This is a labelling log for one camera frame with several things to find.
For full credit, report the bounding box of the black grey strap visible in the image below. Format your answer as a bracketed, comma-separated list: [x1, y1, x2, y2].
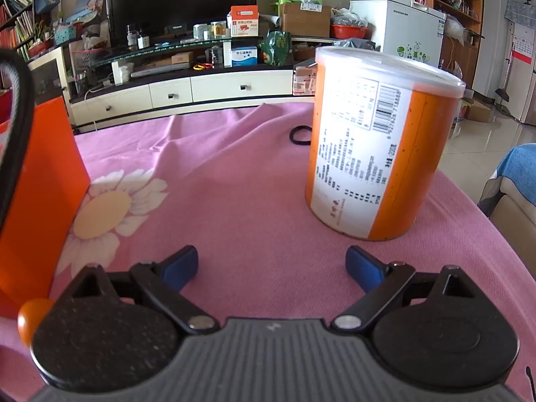
[0, 49, 35, 229]

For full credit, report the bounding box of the bookshelf with books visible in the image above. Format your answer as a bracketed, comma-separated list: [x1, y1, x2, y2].
[0, 0, 47, 61]

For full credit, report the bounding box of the orange canister with white lid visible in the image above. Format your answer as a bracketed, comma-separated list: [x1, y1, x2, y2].
[304, 45, 467, 241]

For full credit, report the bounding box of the orange cardboard box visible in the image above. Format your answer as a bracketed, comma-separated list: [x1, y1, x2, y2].
[0, 95, 91, 320]

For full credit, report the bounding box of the wooden display shelf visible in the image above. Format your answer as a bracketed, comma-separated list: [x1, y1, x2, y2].
[416, 0, 486, 88]

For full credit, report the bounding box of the blue white box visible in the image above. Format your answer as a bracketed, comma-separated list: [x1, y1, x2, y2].
[231, 46, 259, 67]

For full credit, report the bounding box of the pink printed carton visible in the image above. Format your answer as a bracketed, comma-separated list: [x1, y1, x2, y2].
[293, 66, 318, 96]

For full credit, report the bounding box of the beige sofa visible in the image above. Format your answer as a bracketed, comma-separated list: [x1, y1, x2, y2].
[477, 176, 536, 256]

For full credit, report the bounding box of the blue sofa cover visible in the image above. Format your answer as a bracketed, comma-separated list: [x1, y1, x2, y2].
[496, 143, 536, 206]

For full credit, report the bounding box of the pink floral tablecloth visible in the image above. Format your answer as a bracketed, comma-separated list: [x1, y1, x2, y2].
[0, 103, 536, 402]

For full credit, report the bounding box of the white chest freezer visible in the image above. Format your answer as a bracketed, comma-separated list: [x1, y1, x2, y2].
[349, 0, 447, 68]

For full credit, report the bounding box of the green plastic bag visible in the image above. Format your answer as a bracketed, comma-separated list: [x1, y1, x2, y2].
[262, 30, 291, 66]

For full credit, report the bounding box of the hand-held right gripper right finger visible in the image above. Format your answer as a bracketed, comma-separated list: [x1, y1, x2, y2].
[330, 245, 479, 336]

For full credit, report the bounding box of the red plastic basin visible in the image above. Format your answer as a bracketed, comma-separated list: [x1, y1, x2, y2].
[330, 24, 369, 40]

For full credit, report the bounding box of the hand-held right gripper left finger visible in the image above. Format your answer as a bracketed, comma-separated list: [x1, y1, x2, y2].
[70, 245, 220, 336]

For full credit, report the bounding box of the small cardboard floor box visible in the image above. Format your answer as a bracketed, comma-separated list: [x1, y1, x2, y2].
[463, 98, 497, 123]

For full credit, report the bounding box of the wall calendar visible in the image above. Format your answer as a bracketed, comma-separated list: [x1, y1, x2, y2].
[505, 0, 536, 65]

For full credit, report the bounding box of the white television stand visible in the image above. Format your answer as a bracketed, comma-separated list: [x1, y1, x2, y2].
[27, 36, 319, 132]

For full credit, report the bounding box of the orange white medicine box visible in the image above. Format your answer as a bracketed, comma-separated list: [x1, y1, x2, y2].
[230, 5, 260, 38]

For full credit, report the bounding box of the orange mandarin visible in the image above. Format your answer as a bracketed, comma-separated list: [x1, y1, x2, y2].
[17, 298, 55, 346]

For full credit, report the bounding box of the brown cardboard box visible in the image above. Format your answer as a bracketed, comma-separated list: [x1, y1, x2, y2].
[280, 2, 332, 38]

